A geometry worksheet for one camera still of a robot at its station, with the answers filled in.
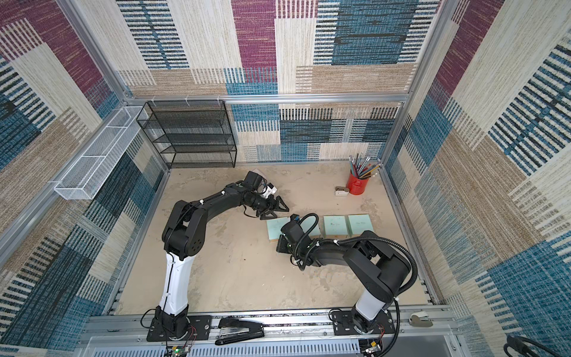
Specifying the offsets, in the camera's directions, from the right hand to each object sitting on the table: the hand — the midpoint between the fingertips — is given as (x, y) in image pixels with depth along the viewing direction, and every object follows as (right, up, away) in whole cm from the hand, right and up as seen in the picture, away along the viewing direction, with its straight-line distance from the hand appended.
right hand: (282, 243), depth 92 cm
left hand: (+1, +12, +2) cm, 12 cm away
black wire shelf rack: (-45, +49, +17) cm, 68 cm away
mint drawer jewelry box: (+32, +8, +2) cm, 33 cm away
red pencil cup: (+33, +24, +11) cm, 42 cm away
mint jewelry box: (-3, +7, +1) cm, 8 cm away
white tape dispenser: (+28, +21, +15) cm, 38 cm away
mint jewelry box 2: (+22, +7, +2) cm, 23 cm away
